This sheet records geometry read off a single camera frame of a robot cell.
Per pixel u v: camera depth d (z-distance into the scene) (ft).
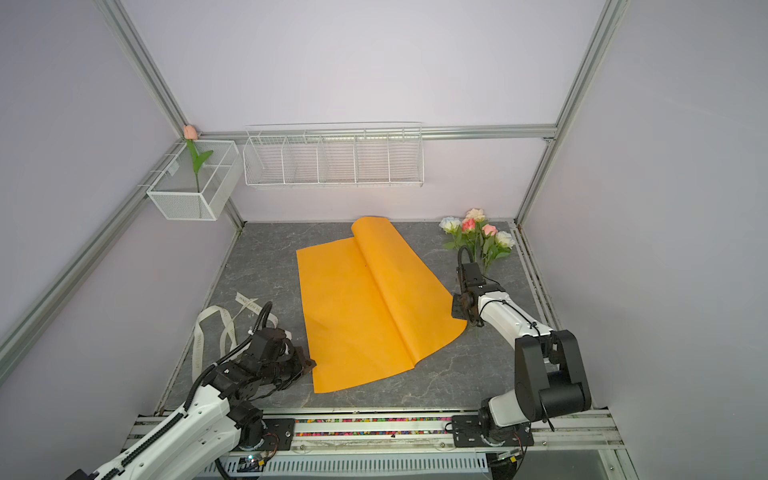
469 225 3.78
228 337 2.99
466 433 2.42
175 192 2.54
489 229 3.72
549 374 1.45
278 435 2.42
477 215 3.90
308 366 2.59
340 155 3.33
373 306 3.24
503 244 3.61
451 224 3.76
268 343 2.07
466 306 2.19
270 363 2.09
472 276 2.39
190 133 2.92
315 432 2.47
